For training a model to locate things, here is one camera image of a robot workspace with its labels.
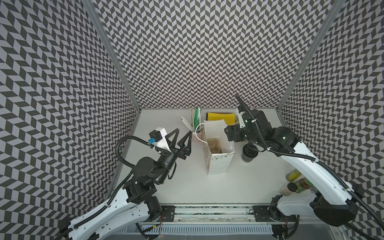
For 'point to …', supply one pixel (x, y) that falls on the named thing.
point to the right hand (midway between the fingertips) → (233, 133)
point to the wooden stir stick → (191, 117)
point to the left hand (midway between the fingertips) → (186, 133)
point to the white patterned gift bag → (217, 163)
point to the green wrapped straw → (196, 112)
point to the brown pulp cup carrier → (214, 145)
